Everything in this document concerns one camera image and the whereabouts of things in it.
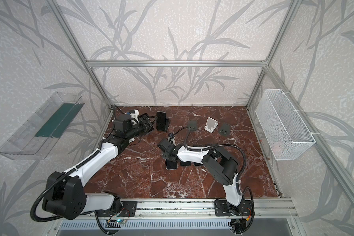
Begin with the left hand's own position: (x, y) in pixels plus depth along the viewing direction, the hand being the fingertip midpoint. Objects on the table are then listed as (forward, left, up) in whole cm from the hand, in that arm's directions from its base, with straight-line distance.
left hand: (157, 117), depth 80 cm
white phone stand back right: (+9, -34, -19) cm, 40 cm away
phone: (-17, -16, -25) cm, 34 cm away
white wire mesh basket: (-18, -58, +11) cm, 62 cm away
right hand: (-6, -5, -23) cm, 24 cm away
